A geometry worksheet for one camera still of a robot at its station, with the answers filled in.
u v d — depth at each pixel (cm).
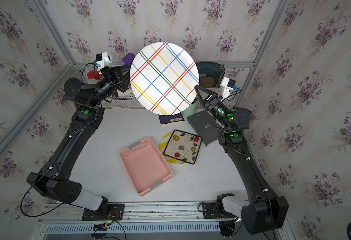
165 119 112
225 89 52
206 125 104
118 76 48
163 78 51
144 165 89
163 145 98
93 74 92
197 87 55
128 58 54
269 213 37
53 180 39
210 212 73
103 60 50
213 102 50
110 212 72
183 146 96
